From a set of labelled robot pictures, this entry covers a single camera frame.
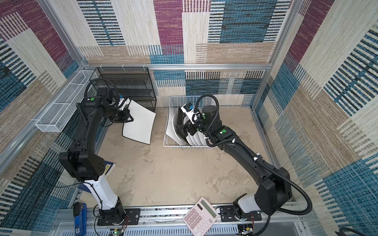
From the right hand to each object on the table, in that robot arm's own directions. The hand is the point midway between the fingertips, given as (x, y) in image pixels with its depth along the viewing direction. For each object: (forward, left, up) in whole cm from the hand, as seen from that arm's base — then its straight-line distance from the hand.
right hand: (183, 121), depth 75 cm
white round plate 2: (-1, -6, -16) cm, 17 cm away
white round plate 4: (+1, -10, -16) cm, 19 cm away
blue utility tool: (-35, +51, -25) cm, 66 cm away
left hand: (+8, +29, -4) cm, 30 cm away
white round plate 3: (-1, -9, -16) cm, 19 cm away
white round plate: (+11, -1, -12) cm, 16 cm away
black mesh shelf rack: (+43, +37, -6) cm, 56 cm away
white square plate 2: (+1, +8, -9) cm, 12 cm away
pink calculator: (-38, -7, -27) cm, 47 cm away
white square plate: (+9, +28, -17) cm, 34 cm away
